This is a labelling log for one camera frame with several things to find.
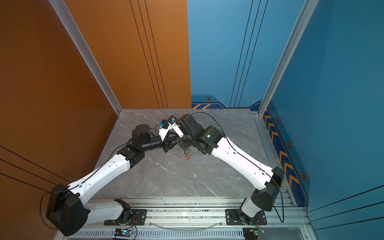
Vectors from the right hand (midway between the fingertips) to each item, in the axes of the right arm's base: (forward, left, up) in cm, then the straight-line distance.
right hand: (179, 135), depth 71 cm
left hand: (+1, 0, -2) cm, 3 cm away
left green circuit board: (-35, +27, -30) cm, 54 cm away
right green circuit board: (-36, -33, -31) cm, 58 cm away
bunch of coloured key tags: (-5, -3, -10) cm, 12 cm away
